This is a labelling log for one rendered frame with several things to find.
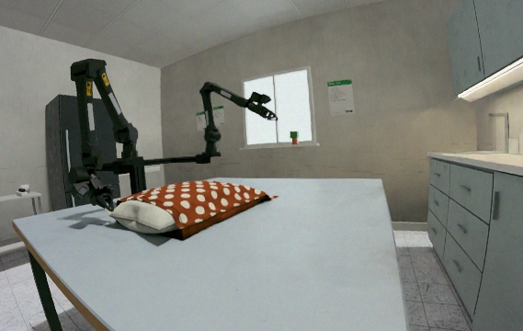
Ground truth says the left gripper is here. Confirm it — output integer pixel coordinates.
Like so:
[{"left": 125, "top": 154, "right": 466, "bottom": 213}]
[{"left": 254, "top": 106, "right": 279, "bottom": 120}]

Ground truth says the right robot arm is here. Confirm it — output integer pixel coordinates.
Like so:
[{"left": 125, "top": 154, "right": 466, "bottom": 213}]
[{"left": 68, "top": 58, "right": 143, "bottom": 200}]

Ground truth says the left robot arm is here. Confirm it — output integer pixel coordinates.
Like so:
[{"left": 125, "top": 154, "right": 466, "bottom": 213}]
[{"left": 199, "top": 82, "right": 272, "bottom": 154}]

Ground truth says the brown polka-dot pillowcase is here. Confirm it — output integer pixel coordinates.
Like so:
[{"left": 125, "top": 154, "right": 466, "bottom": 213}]
[{"left": 116, "top": 181, "right": 279, "bottom": 241}]

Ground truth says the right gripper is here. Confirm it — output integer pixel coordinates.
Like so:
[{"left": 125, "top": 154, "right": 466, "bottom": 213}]
[{"left": 90, "top": 179, "right": 114, "bottom": 212}]

